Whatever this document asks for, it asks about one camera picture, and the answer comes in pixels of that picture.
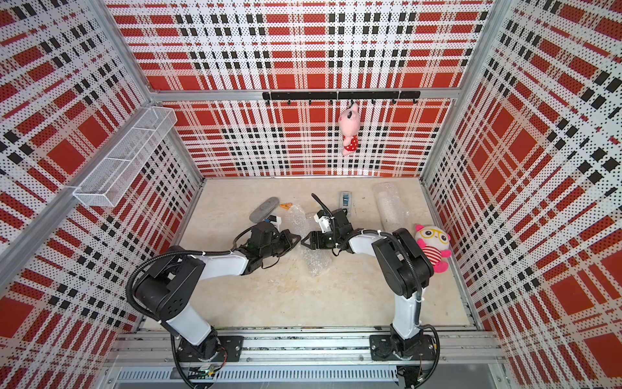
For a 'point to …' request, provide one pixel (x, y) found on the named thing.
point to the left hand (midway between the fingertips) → (306, 237)
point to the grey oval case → (264, 209)
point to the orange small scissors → (287, 205)
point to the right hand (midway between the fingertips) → (311, 242)
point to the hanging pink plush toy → (349, 123)
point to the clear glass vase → (317, 261)
